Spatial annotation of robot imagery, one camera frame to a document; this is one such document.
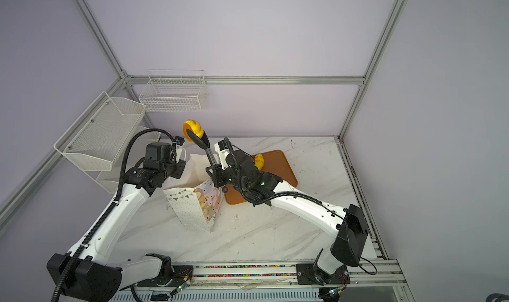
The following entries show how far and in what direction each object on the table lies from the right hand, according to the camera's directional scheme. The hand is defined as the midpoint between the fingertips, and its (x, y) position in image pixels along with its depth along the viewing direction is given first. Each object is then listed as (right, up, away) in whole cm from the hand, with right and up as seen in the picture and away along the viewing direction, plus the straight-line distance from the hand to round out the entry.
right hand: (206, 168), depth 68 cm
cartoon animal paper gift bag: (-4, -11, 0) cm, 11 cm away
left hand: (-16, +2, +9) cm, 18 cm away
